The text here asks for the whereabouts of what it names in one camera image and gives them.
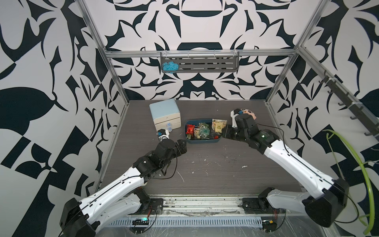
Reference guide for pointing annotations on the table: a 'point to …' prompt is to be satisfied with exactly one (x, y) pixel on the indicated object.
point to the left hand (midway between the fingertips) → (178, 141)
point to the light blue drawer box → (166, 115)
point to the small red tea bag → (190, 129)
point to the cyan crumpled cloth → (170, 67)
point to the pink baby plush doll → (243, 111)
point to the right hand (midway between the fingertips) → (219, 127)
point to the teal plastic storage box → (196, 122)
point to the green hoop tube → (372, 219)
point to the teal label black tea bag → (204, 130)
